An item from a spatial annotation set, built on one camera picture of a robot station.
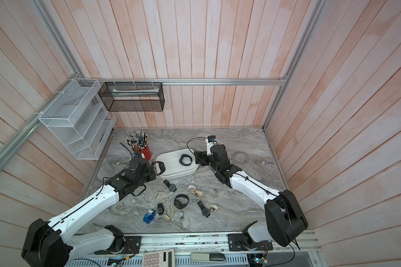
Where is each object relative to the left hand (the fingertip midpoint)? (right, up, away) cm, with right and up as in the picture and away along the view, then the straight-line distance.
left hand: (154, 172), depth 84 cm
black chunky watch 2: (+12, +6, +16) cm, 21 cm away
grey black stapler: (+27, -32, -18) cm, 46 cm away
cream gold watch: (+30, -17, -5) cm, 35 cm away
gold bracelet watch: (+23, -10, -1) cm, 25 cm away
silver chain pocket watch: (+14, -21, -2) cm, 26 cm away
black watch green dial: (+27, -20, -2) cm, 33 cm away
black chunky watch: (+4, +3, -2) cm, 6 cm away
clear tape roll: (+50, +5, +20) cm, 54 cm away
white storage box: (+10, +3, +19) cm, 21 cm away
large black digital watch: (+13, -16, -2) cm, 20 cm away
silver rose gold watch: (+19, -11, +6) cm, 23 cm away
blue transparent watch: (0, -20, -8) cm, 21 cm away
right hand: (+24, +11, +2) cm, 27 cm away
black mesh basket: (-19, +45, +20) cm, 53 cm away
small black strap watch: (+4, -18, -3) cm, 18 cm away
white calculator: (+8, -34, -15) cm, 38 cm away
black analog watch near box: (+8, -10, +7) cm, 14 cm away
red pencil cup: (-10, +9, +20) cm, 24 cm away
